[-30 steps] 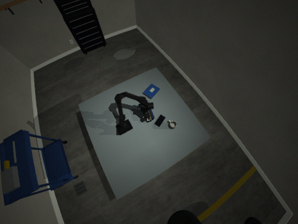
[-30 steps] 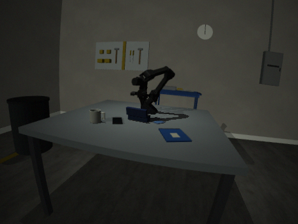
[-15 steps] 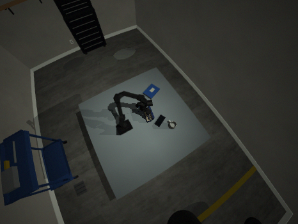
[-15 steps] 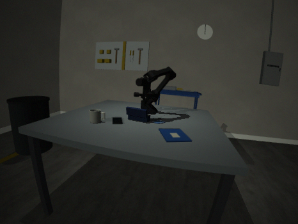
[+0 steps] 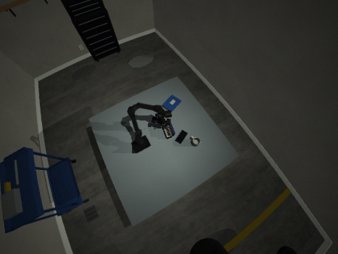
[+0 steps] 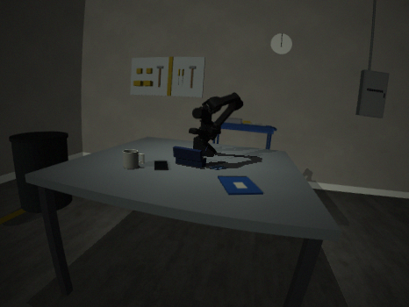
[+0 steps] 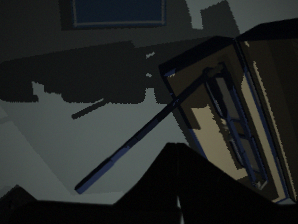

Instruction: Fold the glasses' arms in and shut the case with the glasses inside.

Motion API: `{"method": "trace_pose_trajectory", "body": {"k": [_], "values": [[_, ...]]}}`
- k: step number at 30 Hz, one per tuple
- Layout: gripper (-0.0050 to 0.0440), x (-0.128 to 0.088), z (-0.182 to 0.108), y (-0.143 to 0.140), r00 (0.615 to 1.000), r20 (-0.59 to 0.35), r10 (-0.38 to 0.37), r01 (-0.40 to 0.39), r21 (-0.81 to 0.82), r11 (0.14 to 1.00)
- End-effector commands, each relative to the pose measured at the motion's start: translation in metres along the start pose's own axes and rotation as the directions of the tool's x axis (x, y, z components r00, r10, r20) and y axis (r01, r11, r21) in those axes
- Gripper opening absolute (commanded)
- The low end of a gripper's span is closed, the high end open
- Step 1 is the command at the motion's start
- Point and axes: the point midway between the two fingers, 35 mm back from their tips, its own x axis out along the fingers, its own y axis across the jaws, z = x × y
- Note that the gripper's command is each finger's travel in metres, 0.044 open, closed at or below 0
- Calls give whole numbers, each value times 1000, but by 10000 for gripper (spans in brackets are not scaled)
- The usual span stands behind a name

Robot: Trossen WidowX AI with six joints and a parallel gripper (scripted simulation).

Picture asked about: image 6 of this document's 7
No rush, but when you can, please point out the grey mug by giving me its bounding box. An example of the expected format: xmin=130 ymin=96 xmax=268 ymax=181
xmin=123 ymin=149 xmax=144 ymax=169

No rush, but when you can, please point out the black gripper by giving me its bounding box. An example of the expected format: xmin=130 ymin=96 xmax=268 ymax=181
xmin=189 ymin=118 xmax=213 ymax=146

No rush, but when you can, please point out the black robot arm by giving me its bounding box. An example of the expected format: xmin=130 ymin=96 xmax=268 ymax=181
xmin=192 ymin=92 xmax=243 ymax=142

